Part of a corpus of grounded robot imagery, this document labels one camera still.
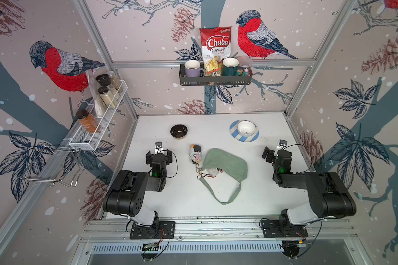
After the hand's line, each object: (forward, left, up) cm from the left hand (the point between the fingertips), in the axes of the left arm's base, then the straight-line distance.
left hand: (161, 146), depth 93 cm
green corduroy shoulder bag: (-9, -40, -7) cm, 42 cm away
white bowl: (+20, -54, -7) cm, 58 cm away
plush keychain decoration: (-4, -20, -3) cm, 21 cm away
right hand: (+1, -66, -2) cm, 66 cm away
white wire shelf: (-8, +26, +22) cm, 35 cm away
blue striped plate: (+18, -45, -9) cm, 49 cm away
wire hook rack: (-24, +27, +27) cm, 45 cm away
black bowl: (+16, -8, -5) cm, 18 cm away
